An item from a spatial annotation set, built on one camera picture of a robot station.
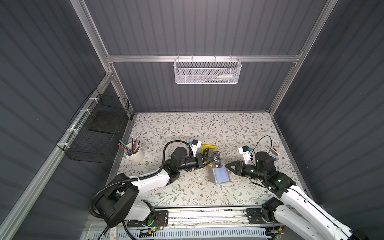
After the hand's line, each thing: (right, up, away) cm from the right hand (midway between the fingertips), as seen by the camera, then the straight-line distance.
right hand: (228, 167), depth 74 cm
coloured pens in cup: (-53, +9, +15) cm, 56 cm away
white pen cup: (-51, +3, +13) cm, 52 cm away
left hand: (-7, +4, 0) cm, 8 cm away
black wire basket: (-68, +16, -2) cm, 70 cm away
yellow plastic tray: (-10, +8, +23) cm, 26 cm away
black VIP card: (-5, +3, +1) cm, 6 cm away
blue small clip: (+34, +1, +20) cm, 39 cm away
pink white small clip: (+35, +5, +22) cm, 42 cm away
